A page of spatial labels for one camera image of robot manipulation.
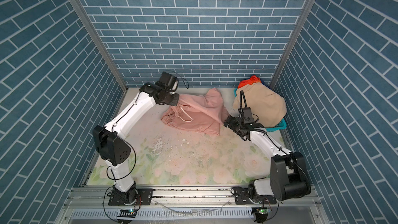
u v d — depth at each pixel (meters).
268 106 0.96
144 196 0.74
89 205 0.75
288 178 0.42
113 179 0.47
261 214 0.71
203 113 0.89
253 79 1.05
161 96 0.62
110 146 0.46
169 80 0.66
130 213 0.72
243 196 0.74
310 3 0.77
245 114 0.69
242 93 0.77
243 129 0.65
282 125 0.90
